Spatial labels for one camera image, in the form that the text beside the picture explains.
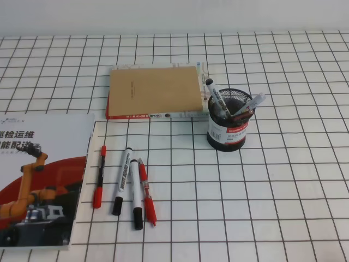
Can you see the red spine book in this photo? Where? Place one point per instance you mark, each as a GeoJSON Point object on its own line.
{"type": "Point", "coordinates": [202, 76]}

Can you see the red pencil in holder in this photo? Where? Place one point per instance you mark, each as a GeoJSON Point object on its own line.
{"type": "Point", "coordinates": [242, 115]}

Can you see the white marker black cap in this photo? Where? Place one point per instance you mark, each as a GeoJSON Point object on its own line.
{"type": "Point", "coordinates": [137, 196]}

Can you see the brown kraft notebook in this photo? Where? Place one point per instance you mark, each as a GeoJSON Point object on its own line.
{"type": "Point", "coordinates": [145, 91]}

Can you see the black mesh pen holder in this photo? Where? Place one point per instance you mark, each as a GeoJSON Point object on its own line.
{"type": "Point", "coordinates": [225, 135]}

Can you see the thin red black marker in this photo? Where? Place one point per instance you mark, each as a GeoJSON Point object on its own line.
{"type": "Point", "coordinates": [97, 196]}

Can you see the white pen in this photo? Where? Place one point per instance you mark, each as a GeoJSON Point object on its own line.
{"type": "Point", "coordinates": [251, 104]}

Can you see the white board marker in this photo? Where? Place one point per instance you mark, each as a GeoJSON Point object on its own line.
{"type": "Point", "coordinates": [122, 181]}

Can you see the red gel pen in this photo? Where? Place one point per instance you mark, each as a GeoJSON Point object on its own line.
{"type": "Point", "coordinates": [148, 201]}

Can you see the robot brochure booklet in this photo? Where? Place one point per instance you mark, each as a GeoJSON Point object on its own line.
{"type": "Point", "coordinates": [43, 161]}

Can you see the black marker in holder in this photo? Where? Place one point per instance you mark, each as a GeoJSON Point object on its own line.
{"type": "Point", "coordinates": [223, 110]}

